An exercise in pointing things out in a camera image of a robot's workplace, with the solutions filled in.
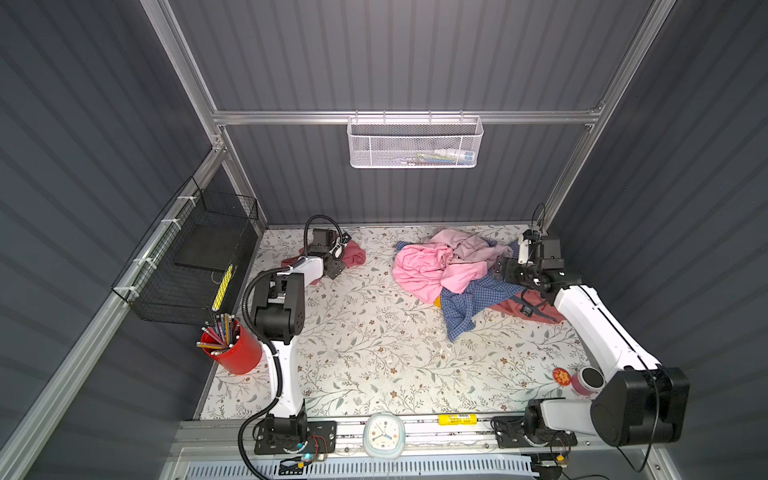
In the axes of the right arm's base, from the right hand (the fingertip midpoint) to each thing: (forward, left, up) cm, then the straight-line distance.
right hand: (514, 269), depth 84 cm
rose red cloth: (+18, +50, -14) cm, 55 cm away
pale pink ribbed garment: (+15, +9, -7) cm, 19 cm away
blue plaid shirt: (-6, +14, -13) cm, 20 cm away
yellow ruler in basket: (-13, +75, +11) cm, 77 cm away
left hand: (+16, +61, -12) cm, 64 cm away
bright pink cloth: (+9, +24, -13) cm, 29 cm away
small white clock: (-39, +37, -15) cm, 56 cm away
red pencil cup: (-23, +74, -1) cm, 78 cm away
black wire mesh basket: (-8, +86, +11) cm, 87 cm away
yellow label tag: (-35, +19, -16) cm, 43 cm away
